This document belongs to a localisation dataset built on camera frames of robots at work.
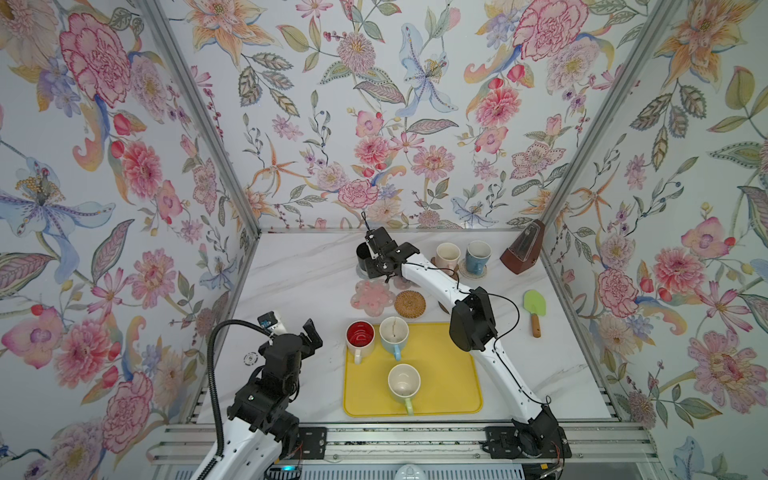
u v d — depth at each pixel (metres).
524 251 1.03
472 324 0.63
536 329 0.91
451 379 0.86
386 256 0.78
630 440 0.77
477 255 1.01
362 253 1.01
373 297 1.03
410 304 1.00
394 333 0.91
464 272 1.07
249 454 0.51
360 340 0.90
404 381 0.82
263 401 0.55
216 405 0.49
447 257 1.01
